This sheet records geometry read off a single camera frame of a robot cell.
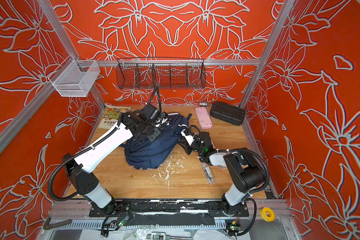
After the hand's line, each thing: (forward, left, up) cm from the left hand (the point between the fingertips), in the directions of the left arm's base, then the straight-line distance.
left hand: (155, 129), depth 77 cm
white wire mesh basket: (+30, +55, +9) cm, 64 cm away
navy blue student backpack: (-11, +6, -6) cm, 14 cm away
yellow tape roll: (-32, -56, -22) cm, 68 cm away
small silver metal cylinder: (+42, -30, -19) cm, 55 cm away
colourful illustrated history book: (+28, +41, -22) cm, 55 cm away
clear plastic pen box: (-14, -30, -21) cm, 39 cm away
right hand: (+2, -12, -13) cm, 18 cm away
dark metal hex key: (-43, +47, -22) cm, 67 cm away
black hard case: (+29, -48, -16) cm, 58 cm away
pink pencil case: (+28, -30, -21) cm, 46 cm away
